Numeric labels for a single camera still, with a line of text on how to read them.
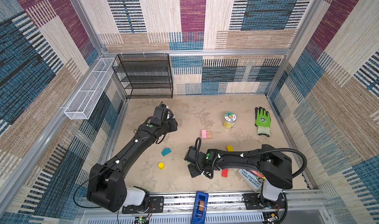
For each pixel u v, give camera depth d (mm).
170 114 675
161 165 831
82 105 713
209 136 965
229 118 964
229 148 907
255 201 737
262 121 1032
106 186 406
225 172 822
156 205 734
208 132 985
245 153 504
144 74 1084
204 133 964
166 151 916
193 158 647
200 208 672
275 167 452
